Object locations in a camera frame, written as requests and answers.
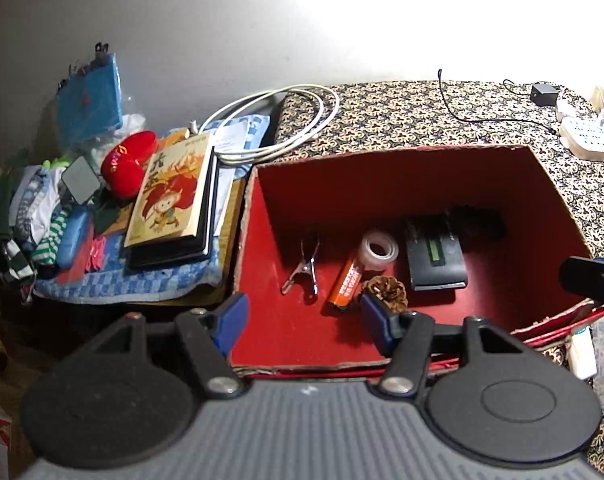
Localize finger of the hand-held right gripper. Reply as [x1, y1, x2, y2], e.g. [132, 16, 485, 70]
[558, 256, 604, 306]

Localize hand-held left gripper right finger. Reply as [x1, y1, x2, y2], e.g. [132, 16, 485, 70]
[359, 291, 525, 401]

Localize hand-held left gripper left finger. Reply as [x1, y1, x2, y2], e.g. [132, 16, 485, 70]
[57, 291, 251, 401]

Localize brown pine cone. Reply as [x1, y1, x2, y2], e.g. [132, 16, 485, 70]
[362, 275, 409, 313]

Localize orange cylindrical battery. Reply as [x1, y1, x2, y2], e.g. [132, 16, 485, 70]
[326, 255, 365, 311]

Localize red cardboard box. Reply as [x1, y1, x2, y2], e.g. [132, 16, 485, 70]
[229, 144, 604, 378]

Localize clear tape roll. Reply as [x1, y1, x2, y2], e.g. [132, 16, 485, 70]
[358, 230, 400, 267]

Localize black device green label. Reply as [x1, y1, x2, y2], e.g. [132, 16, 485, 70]
[404, 215, 469, 292]

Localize metal clip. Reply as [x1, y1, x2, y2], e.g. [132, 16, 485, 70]
[281, 240, 320, 303]

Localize dark wooden nightstand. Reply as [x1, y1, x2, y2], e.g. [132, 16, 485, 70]
[27, 175, 248, 361]

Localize white bottle blue cap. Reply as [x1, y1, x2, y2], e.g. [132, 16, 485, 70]
[564, 327, 599, 381]

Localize black notebook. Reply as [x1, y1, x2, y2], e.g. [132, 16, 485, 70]
[127, 147, 222, 270]

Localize blue checked towel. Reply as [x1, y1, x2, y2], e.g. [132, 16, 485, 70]
[33, 232, 223, 306]

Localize white power strip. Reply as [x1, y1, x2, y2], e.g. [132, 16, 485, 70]
[559, 117, 604, 163]

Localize illustrated book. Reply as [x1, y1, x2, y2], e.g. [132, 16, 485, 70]
[124, 132, 215, 248]

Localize red hair clips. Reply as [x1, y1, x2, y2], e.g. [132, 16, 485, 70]
[88, 237, 108, 275]

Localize red paper packet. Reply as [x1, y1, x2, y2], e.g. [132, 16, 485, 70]
[57, 220, 100, 286]

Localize blue glasses case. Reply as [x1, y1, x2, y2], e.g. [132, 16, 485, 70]
[56, 207, 92, 268]

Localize black power adapter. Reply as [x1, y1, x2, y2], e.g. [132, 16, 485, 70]
[530, 82, 558, 107]

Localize blue white paper packet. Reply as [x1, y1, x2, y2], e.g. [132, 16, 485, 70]
[202, 115, 273, 181]

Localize red round pouch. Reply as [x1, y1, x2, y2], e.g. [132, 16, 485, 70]
[100, 130, 159, 198]

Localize green white striped sock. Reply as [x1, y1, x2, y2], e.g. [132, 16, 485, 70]
[29, 205, 70, 266]

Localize small mirror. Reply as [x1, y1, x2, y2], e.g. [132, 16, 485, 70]
[61, 156, 103, 206]

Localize clear plastic bag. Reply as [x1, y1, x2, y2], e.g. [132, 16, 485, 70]
[79, 112, 147, 161]

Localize pile of folded clothes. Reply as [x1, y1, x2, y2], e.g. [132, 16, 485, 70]
[0, 160, 68, 286]

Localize blue pouch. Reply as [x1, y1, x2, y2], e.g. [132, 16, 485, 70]
[56, 42, 124, 146]

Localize black cable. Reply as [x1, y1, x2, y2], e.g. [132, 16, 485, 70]
[438, 68, 558, 136]

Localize coiled white cable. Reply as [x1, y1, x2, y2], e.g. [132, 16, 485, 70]
[189, 84, 341, 165]

